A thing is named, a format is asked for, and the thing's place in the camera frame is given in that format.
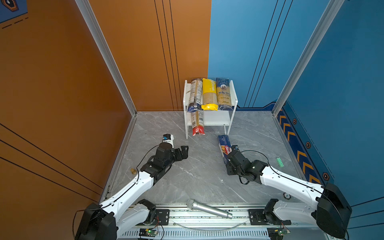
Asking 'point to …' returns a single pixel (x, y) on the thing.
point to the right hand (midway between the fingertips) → (227, 166)
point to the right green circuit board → (277, 233)
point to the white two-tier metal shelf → (211, 118)
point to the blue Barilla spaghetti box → (225, 146)
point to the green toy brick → (280, 163)
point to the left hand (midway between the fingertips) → (182, 147)
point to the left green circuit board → (148, 232)
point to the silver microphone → (194, 205)
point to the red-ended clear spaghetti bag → (197, 123)
